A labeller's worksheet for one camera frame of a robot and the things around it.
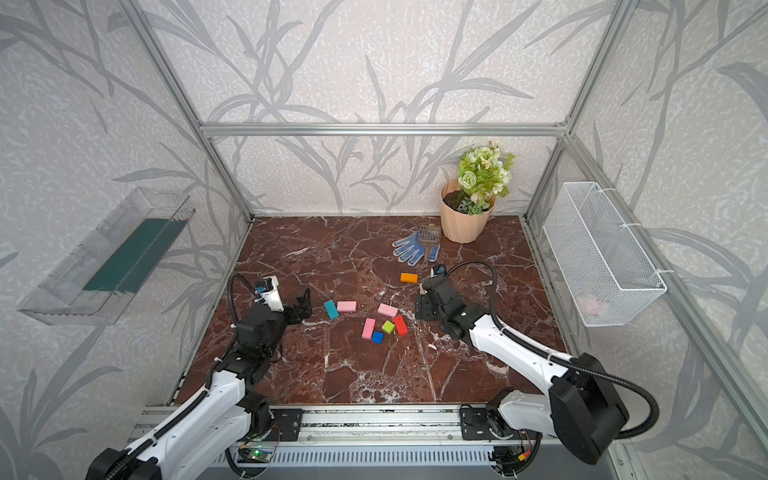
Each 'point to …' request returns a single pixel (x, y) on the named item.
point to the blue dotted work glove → (402, 247)
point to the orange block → (409, 278)
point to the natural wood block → (422, 291)
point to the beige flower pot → (462, 227)
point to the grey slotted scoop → (429, 234)
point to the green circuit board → (254, 455)
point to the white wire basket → (602, 278)
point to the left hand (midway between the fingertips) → (299, 282)
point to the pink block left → (347, 306)
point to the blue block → (377, 337)
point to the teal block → (332, 309)
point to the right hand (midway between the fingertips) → (431, 291)
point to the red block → (401, 325)
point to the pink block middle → (388, 310)
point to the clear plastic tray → (93, 282)
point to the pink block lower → (368, 328)
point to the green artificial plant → (483, 172)
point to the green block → (388, 326)
